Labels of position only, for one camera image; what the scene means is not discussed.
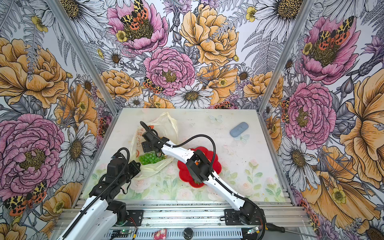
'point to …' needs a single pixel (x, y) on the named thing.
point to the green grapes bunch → (150, 157)
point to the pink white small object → (160, 234)
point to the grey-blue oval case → (239, 129)
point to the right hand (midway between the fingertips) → (149, 148)
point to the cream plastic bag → (163, 124)
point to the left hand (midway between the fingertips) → (141, 168)
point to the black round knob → (188, 233)
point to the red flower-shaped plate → (185, 174)
